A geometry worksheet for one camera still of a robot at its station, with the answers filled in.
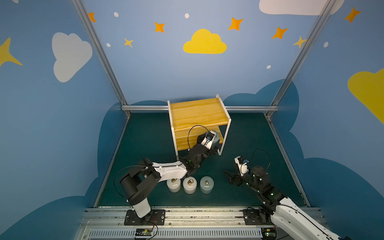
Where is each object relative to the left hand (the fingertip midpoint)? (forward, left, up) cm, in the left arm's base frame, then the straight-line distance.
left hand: (212, 134), depth 81 cm
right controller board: (-43, -28, -24) cm, 57 cm away
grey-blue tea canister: (-23, +3, -13) cm, 27 cm away
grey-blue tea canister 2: (-3, -2, +1) cm, 4 cm away
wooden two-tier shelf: (+3, +12, +10) cm, 16 cm away
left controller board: (-44, +34, -23) cm, 60 cm away
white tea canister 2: (-23, +12, -14) cm, 29 cm away
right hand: (-13, -12, -12) cm, 21 cm away
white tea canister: (-23, +20, -15) cm, 34 cm away
